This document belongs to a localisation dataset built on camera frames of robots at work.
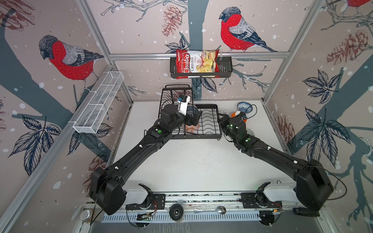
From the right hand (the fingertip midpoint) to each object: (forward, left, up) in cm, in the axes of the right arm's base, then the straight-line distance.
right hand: (217, 115), depth 82 cm
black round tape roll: (-46, +20, -11) cm, 51 cm away
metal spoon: (-43, -1, -24) cm, 49 cm away
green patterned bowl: (+2, -25, -19) cm, 31 cm away
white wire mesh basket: (+1, +67, +9) cm, 68 cm away
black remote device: (-42, -41, -20) cm, 62 cm away
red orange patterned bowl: (+4, +15, -20) cm, 25 cm away
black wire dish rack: (+7, +2, -22) cm, 23 cm away
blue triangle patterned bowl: (+22, +16, -18) cm, 32 cm away
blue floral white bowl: (+26, -27, -21) cm, 43 cm away
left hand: (-3, +11, +11) cm, 16 cm away
